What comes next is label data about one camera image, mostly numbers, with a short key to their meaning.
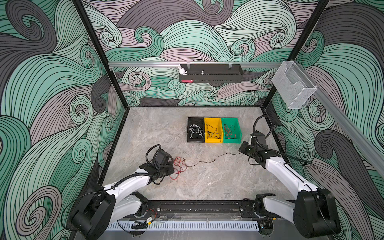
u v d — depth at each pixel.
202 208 0.75
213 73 0.95
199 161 0.90
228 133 1.03
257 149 0.66
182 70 0.85
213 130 1.05
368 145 0.52
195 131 1.01
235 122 1.04
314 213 0.39
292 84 0.80
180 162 0.88
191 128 1.05
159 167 0.66
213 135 1.01
